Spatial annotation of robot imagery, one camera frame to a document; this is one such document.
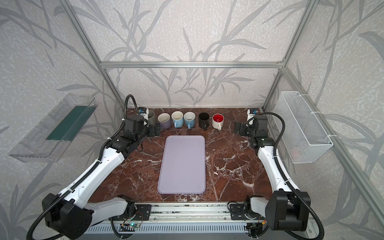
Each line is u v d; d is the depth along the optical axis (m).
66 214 0.38
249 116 0.73
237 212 0.74
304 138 0.60
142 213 0.72
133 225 0.71
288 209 0.39
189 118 1.05
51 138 0.64
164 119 1.07
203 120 1.02
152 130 0.70
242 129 0.73
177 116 1.07
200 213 0.75
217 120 1.08
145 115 0.69
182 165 0.89
